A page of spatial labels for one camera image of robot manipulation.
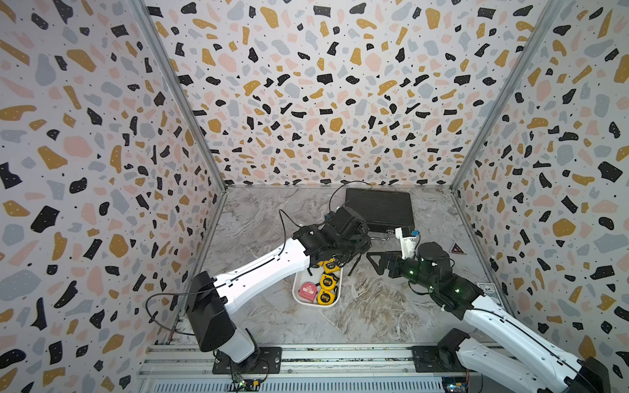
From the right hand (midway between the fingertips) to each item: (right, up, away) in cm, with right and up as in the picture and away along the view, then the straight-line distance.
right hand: (376, 255), depth 74 cm
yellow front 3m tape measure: (-15, -16, +10) cm, 24 cm away
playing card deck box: (+44, -15, +13) cm, 48 cm away
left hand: (-1, +5, -2) cm, 5 cm away
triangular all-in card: (+38, -3, +26) cm, 46 cm away
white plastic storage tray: (-24, -11, +18) cm, 32 cm away
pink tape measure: (-22, -15, +11) cm, 29 cm away
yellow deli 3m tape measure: (-14, -7, +17) cm, 24 cm away
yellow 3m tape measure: (-15, -12, +13) cm, 23 cm away
